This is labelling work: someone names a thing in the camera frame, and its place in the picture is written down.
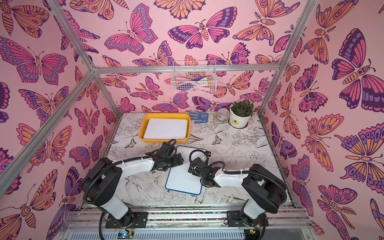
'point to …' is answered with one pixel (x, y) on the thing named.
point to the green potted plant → (244, 108)
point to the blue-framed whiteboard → (179, 179)
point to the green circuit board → (124, 235)
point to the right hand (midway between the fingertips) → (194, 166)
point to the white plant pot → (237, 122)
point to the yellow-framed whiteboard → (164, 128)
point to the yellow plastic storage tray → (143, 122)
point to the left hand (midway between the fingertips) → (181, 162)
